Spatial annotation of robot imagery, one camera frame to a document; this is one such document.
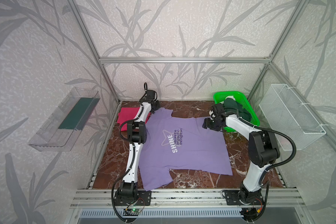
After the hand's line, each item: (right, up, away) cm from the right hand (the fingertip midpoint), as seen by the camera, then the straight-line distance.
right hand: (206, 122), depth 97 cm
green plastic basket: (+16, +21, +19) cm, 32 cm away
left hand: (-35, +16, +18) cm, 42 cm away
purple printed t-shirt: (-18, -15, -3) cm, 23 cm away
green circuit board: (-44, -44, -26) cm, 67 cm away
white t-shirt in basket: (+24, +20, +17) cm, 36 cm away
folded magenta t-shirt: (-60, +6, +12) cm, 61 cm away
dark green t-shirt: (+19, +13, +5) cm, 24 cm away
